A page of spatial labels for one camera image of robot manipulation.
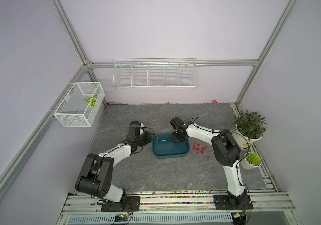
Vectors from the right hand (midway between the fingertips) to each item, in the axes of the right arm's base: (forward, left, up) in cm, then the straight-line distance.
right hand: (175, 138), depth 99 cm
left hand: (-3, +14, +9) cm, 17 cm away
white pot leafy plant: (-4, -43, +19) cm, 47 cm away
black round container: (+11, +30, +4) cm, 32 cm away
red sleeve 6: (-11, -14, 0) cm, 18 cm away
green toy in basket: (+9, +50, +29) cm, 59 cm away
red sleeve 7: (-11, -17, 0) cm, 20 cm away
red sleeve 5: (-4, -14, 0) cm, 14 cm away
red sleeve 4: (-8, -15, -1) cm, 17 cm away
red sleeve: (-5, -13, -1) cm, 14 cm away
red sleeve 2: (-5, -16, -1) cm, 16 cm away
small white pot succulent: (-21, -42, +9) cm, 48 cm away
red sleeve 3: (-8, -12, -1) cm, 15 cm away
